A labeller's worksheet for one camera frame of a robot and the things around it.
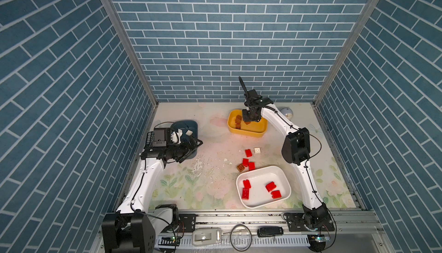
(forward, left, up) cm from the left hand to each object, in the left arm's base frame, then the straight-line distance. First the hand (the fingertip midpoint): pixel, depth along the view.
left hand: (201, 146), depth 79 cm
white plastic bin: (-8, -30, -16) cm, 35 cm away
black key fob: (-32, -30, -13) cm, 46 cm away
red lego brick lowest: (-2, -26, -16) cm, 31 cm away
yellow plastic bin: (+20, -28, -14) cm, 37 cm away
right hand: (+25, -24, -7) cm, 35 cm away
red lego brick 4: (0, -22, -16) cm, 27 cm away
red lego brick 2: (-11, -22, -16) cm, 30 cm away
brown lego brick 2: (+27, -19, -14) cm, 36 cm away
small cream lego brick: (+7, -30, -16) cm, 34 cm away
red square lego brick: (+6, -25, -16) cm, 30 cm away
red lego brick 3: (-13, -34, -14) cm, 39 cm away
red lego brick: (-17, -21, -16) cm, 31 cm away
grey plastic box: (-33, -4, -15) cm, 36 cm away
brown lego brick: (-3, -20, -15) cm, 25 cm away
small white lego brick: (+19, +11, -15) cm, 26 cm away
